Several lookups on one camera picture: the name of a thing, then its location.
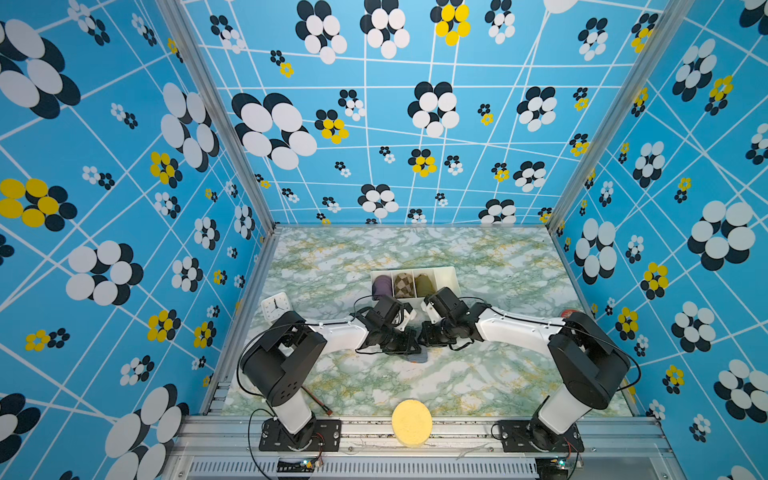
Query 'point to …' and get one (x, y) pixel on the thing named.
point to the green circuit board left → (304, 466)
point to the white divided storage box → (442, 276)
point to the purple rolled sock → (383, 285)
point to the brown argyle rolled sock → (404, 286)
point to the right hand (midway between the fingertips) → (420, 341)
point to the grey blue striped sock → (420, 357)
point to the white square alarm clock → (275, 306)
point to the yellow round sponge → (412, 423)
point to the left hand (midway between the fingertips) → (422, 351)
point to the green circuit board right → (552, 468)
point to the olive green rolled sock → (423, 286)
